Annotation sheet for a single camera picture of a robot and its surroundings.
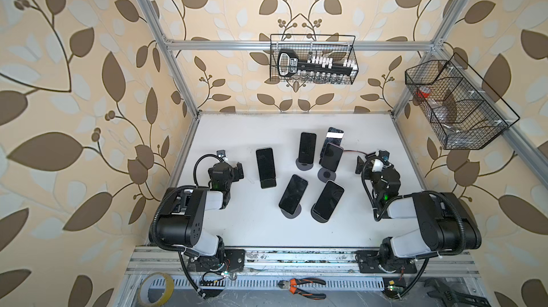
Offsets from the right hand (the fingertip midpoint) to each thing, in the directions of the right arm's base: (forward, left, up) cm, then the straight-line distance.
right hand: (370, 158), depth 91 cm
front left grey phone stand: (-22, +35, -5) cm, 42 cm away
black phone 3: (-17, +21, -1) cm, 27 cm away
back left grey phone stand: (+2, +28, -8) cm, 29 cm away
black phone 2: (-15, +35, 0) cm, 38 cm away
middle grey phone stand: (-2, +19, -9) cm, 21 cm away
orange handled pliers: (-43, +37, -8) cm, 57 cm away
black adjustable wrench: (-47, -13, -9) cm, 50 cm away
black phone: (-3, +45, 0) cm, 45 cm away
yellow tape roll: (-42, +84, -4) cm, 94 cm away
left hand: (+2, +64, -3) cm, 64 cm away
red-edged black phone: (+10, +13, -12) cm, 21 cm away
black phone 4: (+6, +27, +2) cm, 28 cm away
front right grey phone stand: (-22, +25, -5) cm, 34 cm away
